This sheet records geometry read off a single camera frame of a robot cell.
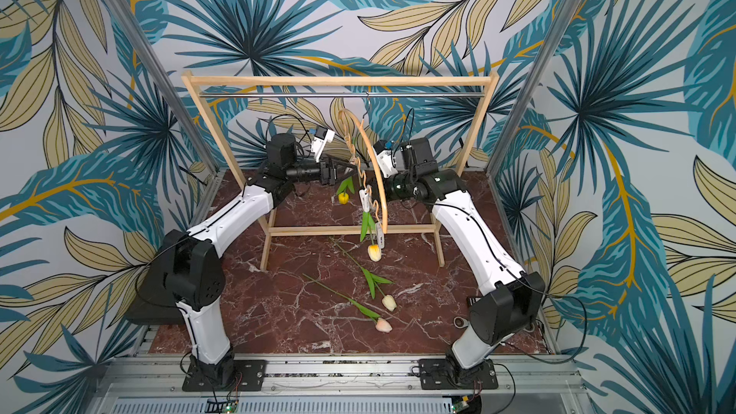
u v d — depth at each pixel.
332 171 0.70
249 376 0.73
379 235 0.63
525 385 0.77
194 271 0.49
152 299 0.80
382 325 0.80
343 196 0.95
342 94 0.98
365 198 0.69
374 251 0.72
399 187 0.63
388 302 0.84
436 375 0.73
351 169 0.75
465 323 0.82
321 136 0.72
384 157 0.66
